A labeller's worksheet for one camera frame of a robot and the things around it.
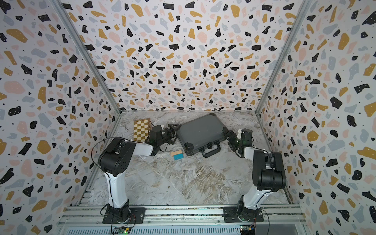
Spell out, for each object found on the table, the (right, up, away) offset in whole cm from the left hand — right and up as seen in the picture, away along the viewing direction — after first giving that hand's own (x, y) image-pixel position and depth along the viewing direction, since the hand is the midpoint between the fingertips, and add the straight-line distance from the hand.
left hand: (182, 129), depth 96 cm
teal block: (-2, -18, -1) cm, 18 cm away
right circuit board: (+35, -48, -25) cm, 64 cm away
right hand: (+29, -5, 0) cm, 30 cm away
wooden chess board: (-31, 0, +11) cm, 32 cm away
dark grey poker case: (+14, -3, -1) cm, 14 cm away
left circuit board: (-26, -48, -26) cm, 60 cm away
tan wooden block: (-4, -16, +1) cm, 16 cm away
